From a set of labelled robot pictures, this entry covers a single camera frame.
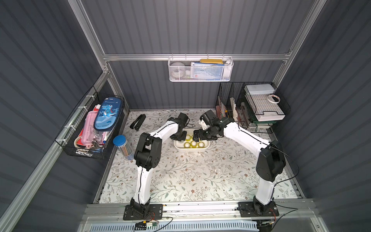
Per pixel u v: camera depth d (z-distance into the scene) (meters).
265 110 0.93
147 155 0.58
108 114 0.69
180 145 0.99
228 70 0.86
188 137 1.02
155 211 0.74
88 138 0.67
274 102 0.99
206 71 0.87
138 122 1.12
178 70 0.84
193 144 0.99
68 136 0.62
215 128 0.63
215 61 0.88
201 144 0.99
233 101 1.05
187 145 0.99
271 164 0.47
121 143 0.78
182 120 0.83
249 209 0.72
